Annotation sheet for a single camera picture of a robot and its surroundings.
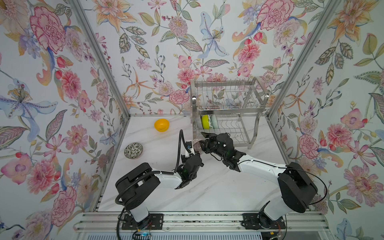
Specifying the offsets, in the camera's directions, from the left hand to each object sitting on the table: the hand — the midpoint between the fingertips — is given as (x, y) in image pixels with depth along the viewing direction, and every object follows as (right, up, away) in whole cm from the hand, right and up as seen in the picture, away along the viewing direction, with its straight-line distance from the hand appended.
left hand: (195, 147), depth 87 cm
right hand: (+1, +8, -5) cm, 10 cm away
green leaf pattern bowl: (+12, +17, +15) cm, 26 cm away
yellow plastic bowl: (-25, +14, +24) cm, 37 cm away
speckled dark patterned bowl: (-40, -3, +11) cm, 42 cm away
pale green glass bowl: (+13, +16, +14) cm, 25 cm away
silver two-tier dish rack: (+31, +28, +31) cm, 52 cm away
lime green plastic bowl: (+7, +16, +15) cm, 23 cm away
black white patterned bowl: (+3, +15, +14) cm, 21 cm away
